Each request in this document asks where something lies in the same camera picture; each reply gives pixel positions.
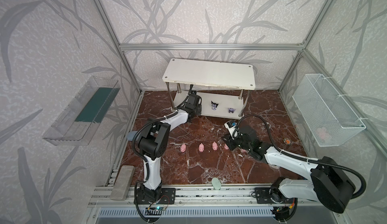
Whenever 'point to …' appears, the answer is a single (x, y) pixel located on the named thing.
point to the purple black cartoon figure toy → (231, 110)
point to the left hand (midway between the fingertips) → (198, 101)
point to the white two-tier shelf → (223, 88)
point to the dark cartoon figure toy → (214, 106)
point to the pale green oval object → (216, 183)
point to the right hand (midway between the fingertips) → (223, 132)
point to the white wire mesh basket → (331, 122)
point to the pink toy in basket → (321, 132)
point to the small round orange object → (287, 141)
